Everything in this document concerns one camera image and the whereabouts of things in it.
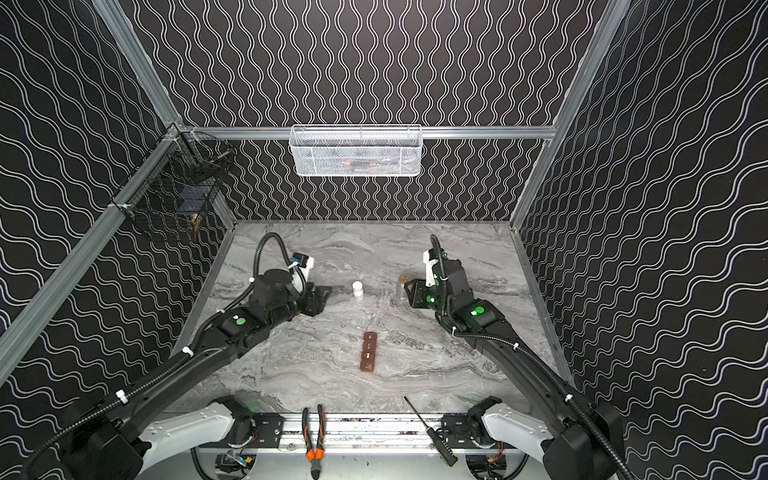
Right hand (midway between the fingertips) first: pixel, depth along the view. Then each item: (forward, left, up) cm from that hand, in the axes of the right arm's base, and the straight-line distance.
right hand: (411, 284), depth 79 cm
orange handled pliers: (-36, +23, -19) cm, 47 cm away
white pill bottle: (+8, +17, -14) cm, 23 cm away
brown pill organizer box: (-10, +12, -19) cm, 25 cm away
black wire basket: (+36, +75, +10) cm, 83 cm away
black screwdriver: (-33, -6, -19) cm, 38 cm away
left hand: (-2, +21, +2) cm, 21 cm away
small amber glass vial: (+17, +2, -21) cm, 27 cm away
